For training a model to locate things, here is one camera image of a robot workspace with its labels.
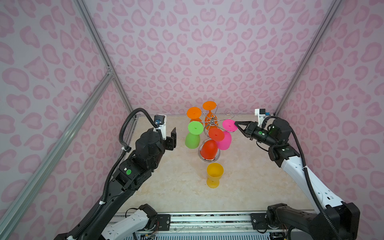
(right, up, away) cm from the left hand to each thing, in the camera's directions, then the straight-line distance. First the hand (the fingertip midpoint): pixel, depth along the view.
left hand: (167, 125), depth 62 cm
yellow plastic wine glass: (+22, -24, +17) cm, 37 cm away
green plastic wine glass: (+10, -7, +14) cm, 19 cm away
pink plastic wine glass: (+27, 0, +7) cm, 28 cm away
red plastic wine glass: (+18, -12, +11) cm, 24 cm away
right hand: (+30, +1, +6) cm, 31 cm away
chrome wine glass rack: (+20, +2, +12) cm, 24 cm away
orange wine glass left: (+11, +6, +14) cm, 19 cm away
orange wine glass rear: (+19, +11, +18) cm, 28 cm away
